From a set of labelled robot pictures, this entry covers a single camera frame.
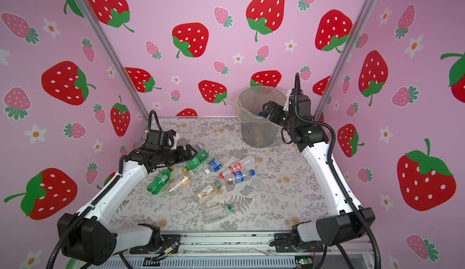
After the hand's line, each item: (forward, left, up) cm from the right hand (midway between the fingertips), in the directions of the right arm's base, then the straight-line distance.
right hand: (270, 108), depth 72 cm
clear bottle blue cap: (-15, +12, -33) cm, 38 cm away
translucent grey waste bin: (+14, +5, -30) cm, 34 cm away
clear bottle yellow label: (-21, +40, -33) cm, 56 cm away
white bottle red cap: (-8, +11, -33) cm, 36 cm away
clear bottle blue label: (-10, +25, -33) cm, 42 cm away
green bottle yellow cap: (-5, +34, -33) cm, 47 cm away
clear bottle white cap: (+1, +37, -33) cm, 50 cm away
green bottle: (-23, +50, -32) cm, 64 cm away
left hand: (-13, +34, -19) cm, 41 cm away
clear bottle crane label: (-24, +25, -33) cm, 48 cm away
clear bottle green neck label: (-32, +21, -38) cm, 54 cm away
